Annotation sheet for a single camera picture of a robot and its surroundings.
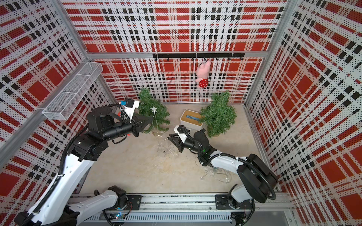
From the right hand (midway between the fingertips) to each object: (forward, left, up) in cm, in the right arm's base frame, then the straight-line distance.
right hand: (171, 136), depth 76 cm
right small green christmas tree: (+12, -27, +3) cm, 29 cm away
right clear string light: (-14, -28, -22) cm, 38 cm away
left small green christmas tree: (+15, +12, +8) cm, 21 cm away
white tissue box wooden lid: (+28, -11, -18) cm, 35 cm away
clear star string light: (+6, +8, -23) cm, 25 cm away
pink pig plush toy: (+42, -19, +11) cm, 47 cm away
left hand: (-2, +5, +18) cm, 19 cm away
